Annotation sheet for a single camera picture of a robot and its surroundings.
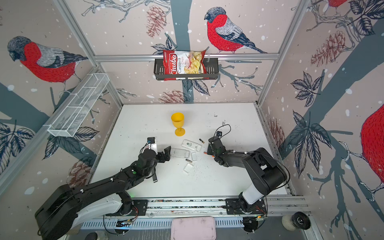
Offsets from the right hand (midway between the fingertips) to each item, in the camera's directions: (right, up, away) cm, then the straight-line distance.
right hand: (210, 148), depth 95 cm
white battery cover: (-14, -10, -8) cm, 19 cm away
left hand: (-28, +3, -12) cm, 30 cm away
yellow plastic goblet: (-21, +19, +2) cm, 28 cm away
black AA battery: (-5, +4, +3) cm, 7 cm away
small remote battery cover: (-11, -5, -3) cm, 12 cm away
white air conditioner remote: (-13, +2, 0) cm, 13 cm away
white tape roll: (+33, -23, -34) cm, 53 cm away
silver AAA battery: (-14, -7, -5) cm, 16 cm away
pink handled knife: (-33, -15, -12) cm, 38 cm away
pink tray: (-10, -30, -29) cm, 43 cm away
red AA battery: (-3, -2, -3) cm, 5 cm away
